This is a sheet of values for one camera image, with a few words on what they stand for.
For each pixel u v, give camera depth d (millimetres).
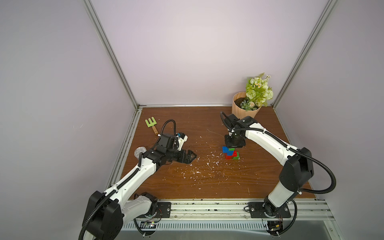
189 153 708
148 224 714
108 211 391
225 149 742
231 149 799
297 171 442
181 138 730
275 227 701
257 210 729
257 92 904
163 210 731
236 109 977
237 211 739
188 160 696
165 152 623
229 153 835
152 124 1084
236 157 896
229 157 911
